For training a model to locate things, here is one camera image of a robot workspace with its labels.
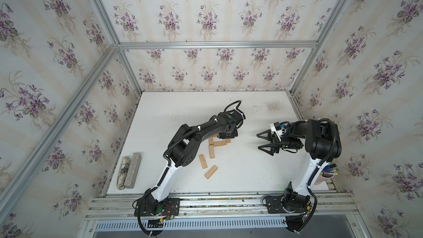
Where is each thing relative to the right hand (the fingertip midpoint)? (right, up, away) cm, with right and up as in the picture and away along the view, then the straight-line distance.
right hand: (262, 143), depth 86 cm
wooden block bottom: (-27, -14, -2) cm, 31 cm away
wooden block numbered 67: (-27, -6, +4) cm, 28 cm away
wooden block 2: (-24, -2, +7) cm, 25 cm away
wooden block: (-27, -1, +9) cm, 29 cm away
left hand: (-15, +2, +10) cm, 18 cm away
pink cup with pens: (+27, -11, -11) cm, 31 cm away
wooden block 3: (-31, -10, 0) cm, 33 cm away
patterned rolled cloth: (-69, -13, -9) cm, 71 cm away
